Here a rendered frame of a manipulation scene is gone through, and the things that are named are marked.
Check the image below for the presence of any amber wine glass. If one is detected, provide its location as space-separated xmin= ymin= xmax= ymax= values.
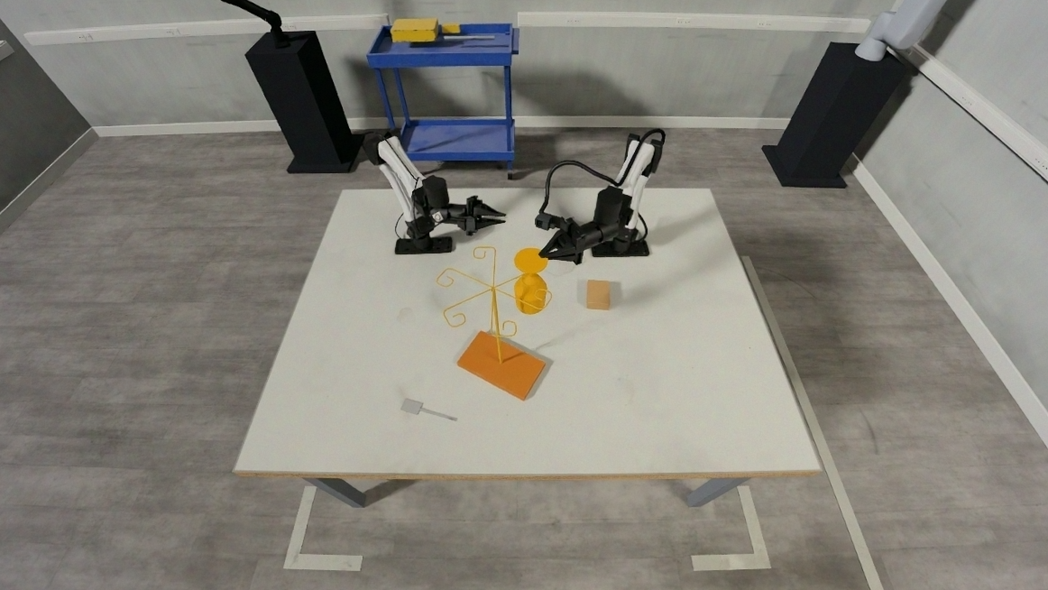
xmin=514 ymin=248 xmax=548 ymax=315

